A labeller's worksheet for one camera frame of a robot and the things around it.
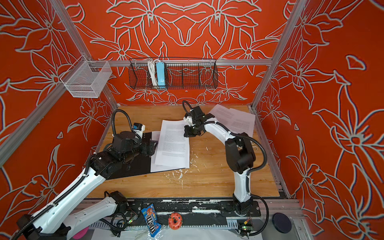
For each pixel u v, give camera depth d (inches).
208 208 29.2
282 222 27.5
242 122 41.9
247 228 26.9
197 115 29.2
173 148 35.2
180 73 38.4
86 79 36.2
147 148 25.4
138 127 24.4
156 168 33.6
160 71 35.3
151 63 34.5
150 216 27.5
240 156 20.1
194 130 31.1
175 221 27.0
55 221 15.3
